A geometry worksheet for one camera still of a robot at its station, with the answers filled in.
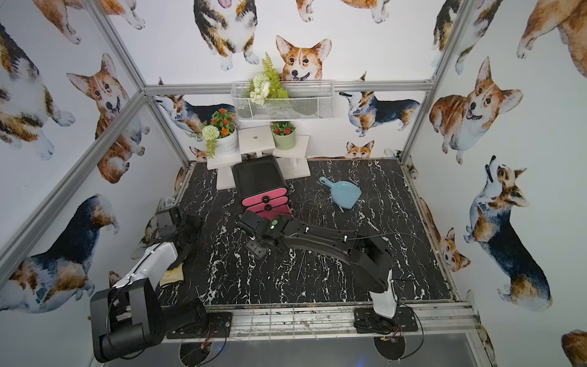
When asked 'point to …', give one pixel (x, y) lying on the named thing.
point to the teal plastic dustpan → (345, 193)
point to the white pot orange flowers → (223, 130)
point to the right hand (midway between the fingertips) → (256, 241)
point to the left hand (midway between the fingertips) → (204, 212)
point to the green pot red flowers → (284, 135)
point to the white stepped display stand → (258, 140)
